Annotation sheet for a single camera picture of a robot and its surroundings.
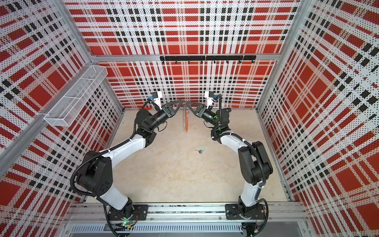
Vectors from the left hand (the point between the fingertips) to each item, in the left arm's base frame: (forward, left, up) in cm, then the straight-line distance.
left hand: (183, 103), depth 71 cm
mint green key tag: (-3, -11, -38) cm, 40 cm away
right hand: (0, -1, 0) cm, 1 cm away
